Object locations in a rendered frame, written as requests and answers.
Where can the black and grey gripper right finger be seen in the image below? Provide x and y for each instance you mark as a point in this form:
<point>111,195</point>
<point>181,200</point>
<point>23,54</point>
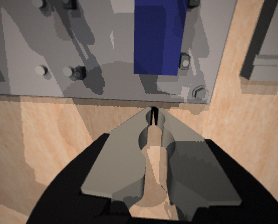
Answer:
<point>201,174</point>

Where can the grey metal fixture plate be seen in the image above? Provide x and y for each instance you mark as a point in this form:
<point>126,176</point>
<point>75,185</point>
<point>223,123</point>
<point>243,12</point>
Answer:
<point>100,36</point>

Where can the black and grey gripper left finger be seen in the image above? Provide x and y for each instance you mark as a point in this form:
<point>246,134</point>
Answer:
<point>111,168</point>

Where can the grey rectangular block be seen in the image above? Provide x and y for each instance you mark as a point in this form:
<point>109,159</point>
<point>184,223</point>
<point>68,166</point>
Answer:
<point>261,61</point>

